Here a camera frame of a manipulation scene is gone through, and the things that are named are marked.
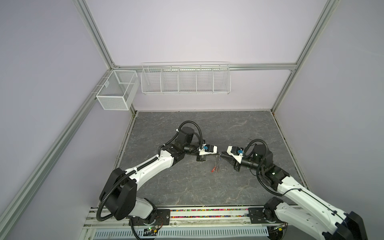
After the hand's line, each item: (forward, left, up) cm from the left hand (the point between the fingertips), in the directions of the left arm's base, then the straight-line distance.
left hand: (217, 152), depth 73 cm
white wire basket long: (+52, +14, +9) cm, 54 cm away
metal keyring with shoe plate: (+2, -2, -18) cm, 18 cm away
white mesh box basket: (+51, +61, +2) cm, 80 cm away
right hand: (0, -3, 0) cm, 3 cm away
